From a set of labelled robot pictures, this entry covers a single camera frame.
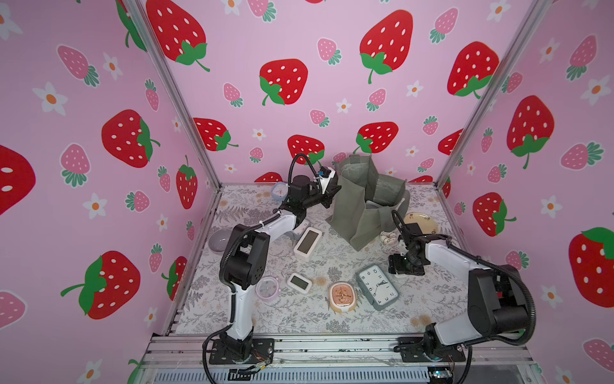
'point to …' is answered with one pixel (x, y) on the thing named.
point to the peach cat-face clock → (342, 297)
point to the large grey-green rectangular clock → (376, 287)
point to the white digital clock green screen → (307, 243)
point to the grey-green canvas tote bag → (367, 202)
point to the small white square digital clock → (299, 283)
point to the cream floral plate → (426, 222)
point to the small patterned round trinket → (388, 239)
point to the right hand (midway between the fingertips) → (396, 270)
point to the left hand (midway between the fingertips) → (341, 186)
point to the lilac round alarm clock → (268, 287)
